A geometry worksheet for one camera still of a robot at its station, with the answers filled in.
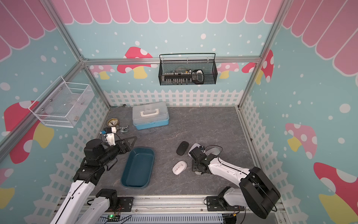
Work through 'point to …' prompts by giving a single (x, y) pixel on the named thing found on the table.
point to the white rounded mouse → (179, 167)
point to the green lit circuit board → (113, 218)
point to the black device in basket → (197, 76)
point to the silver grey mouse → (215, 150)
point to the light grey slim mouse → (195, 145)
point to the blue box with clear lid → (150, 115)
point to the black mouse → (182, 148)
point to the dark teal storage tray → (136, 170)
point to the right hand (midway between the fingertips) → (197, 166)
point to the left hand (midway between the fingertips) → (132, 140)
